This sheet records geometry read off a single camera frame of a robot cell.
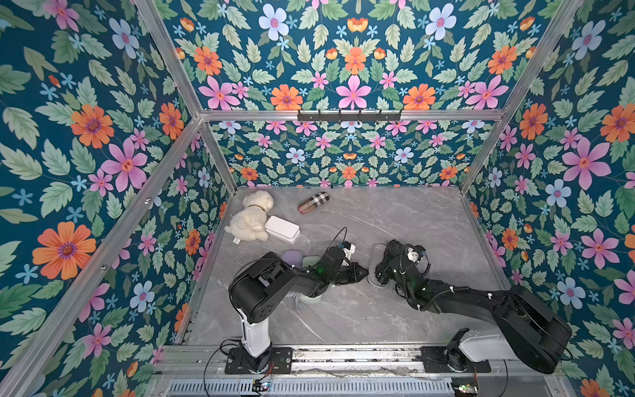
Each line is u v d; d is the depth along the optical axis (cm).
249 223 96
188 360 77
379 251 96
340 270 78
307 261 92
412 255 80
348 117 92
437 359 74
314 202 111
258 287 50
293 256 93
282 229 102
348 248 86
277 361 73
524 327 43
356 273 80
